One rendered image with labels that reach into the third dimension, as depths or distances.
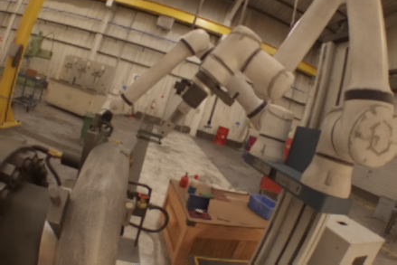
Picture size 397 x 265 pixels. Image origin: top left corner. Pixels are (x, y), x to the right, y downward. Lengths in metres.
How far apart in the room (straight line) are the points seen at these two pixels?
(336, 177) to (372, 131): 0.24
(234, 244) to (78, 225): 1.49
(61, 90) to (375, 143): 7.16
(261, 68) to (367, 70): 0.29
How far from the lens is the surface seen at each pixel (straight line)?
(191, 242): 1.67
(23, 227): 0.74
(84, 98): 6.76
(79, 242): 0.49
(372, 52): 0.66
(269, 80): 0.57
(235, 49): 0.59
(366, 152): 0.59
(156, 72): 1.18
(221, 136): 11.23
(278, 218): 1.22
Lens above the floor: 1.16
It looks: 1 degrees down
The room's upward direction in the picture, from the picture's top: 18 degrees clockwise
